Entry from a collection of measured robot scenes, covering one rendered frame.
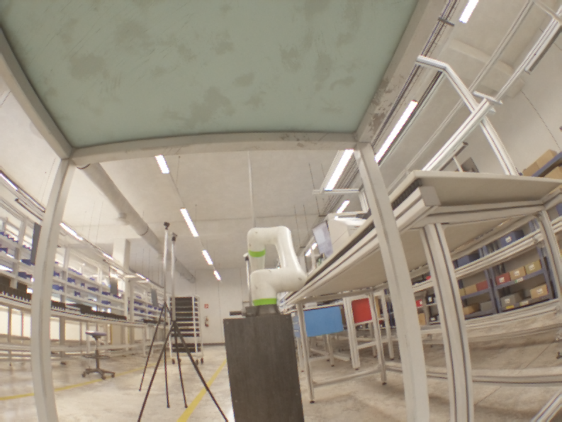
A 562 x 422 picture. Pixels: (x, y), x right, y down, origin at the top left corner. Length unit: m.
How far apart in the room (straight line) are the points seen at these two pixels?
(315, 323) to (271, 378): 2.23
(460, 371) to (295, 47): 0.71
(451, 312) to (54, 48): 0.87
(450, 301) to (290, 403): 0.90
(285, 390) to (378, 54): 1.26
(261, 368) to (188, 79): 1.15
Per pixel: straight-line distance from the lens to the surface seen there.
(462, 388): 0.71
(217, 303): 13.13
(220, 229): 7.42
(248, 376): 1.27
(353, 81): 0.42
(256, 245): 1.66
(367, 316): 3.73
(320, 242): 3.37
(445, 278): 0.66
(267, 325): 1.25
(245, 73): 0.38
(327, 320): 3.49
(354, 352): 3.54
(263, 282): 1.33
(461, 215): 0.78
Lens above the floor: 0.75
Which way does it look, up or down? 25 degrees up
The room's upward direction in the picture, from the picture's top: 7 degrees counter-clockwise
